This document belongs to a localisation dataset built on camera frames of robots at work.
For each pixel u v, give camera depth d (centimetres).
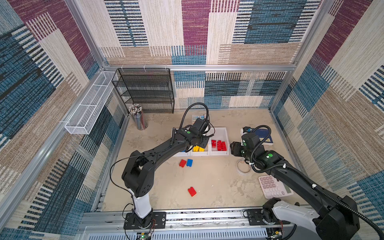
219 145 99
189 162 92
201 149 95
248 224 73
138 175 46
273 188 81
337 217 38
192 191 81
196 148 95
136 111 97
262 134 102
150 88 108
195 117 113
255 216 74
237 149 73
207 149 94
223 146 97
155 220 73
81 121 91
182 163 92
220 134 99
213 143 99
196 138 63
